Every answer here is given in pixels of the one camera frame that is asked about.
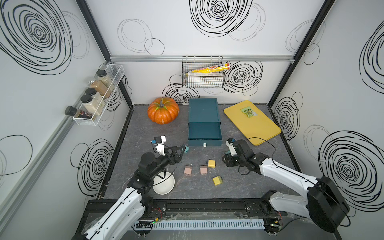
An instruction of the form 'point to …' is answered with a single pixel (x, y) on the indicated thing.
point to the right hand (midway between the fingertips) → (225, 158)
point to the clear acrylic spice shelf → (115, 72)
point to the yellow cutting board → (251, 122)
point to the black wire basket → (207, 79)
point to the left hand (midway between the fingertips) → (181, 148)
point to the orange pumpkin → (163, 110)
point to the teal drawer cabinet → (205, 129)
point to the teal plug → (186, 149)
